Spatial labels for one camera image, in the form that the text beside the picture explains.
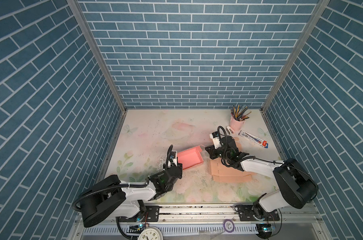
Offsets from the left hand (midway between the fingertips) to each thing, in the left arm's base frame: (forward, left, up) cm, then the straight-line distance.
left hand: (179, 159), depth 85 cm
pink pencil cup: (+27, -40, -1) cm, 48 cm away
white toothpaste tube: (+17, -51, -5) cm, 54 cm away
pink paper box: (+3, -7, -5) cm, 9 cm away
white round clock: (-34, +12, -3) cm, 36 cm away
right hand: (+7, -15, +2) cm, 17 cm away
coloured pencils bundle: (+33, -42, +5) cm, 53 cm away
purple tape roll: (-31, -24, -6) cm, 40 cm away
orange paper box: (-6, -25, -6) cm, 27 cm away
